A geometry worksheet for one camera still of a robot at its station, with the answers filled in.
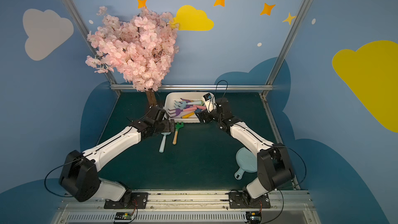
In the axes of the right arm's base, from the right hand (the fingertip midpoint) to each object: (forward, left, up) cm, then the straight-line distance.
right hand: (205, 108), depth 87 cm
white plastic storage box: (+16, +27, -16) cm, 35 cm away
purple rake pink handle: (+10, +20, -18) cm, 29 cm away
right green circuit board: (-48, -26, -23) cm, 59 cm away
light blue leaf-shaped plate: (-22, -26, -21) cm, 40 cm away
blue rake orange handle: (+9, +10, -19) cm, 24 cm away
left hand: (-8, +21, -5) cm, 23 cm away
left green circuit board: (-51, +36, -21) cm, 66 cm away
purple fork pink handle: (+21, +14, -18) cm, 31 cm away
